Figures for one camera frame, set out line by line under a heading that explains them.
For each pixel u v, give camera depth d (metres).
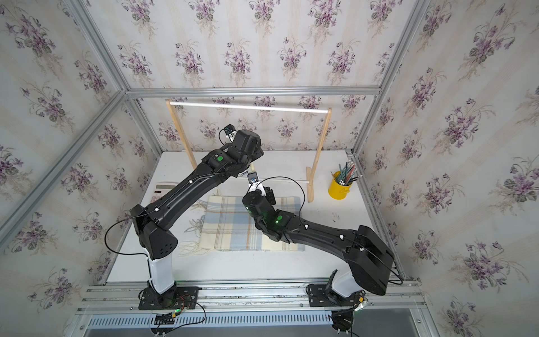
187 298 0.73
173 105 0.76
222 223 0.91
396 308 0.73
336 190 0.96
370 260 0.41
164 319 0.71
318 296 0.73
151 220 0.46
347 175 0.96
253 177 0.65
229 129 0.67
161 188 1.06
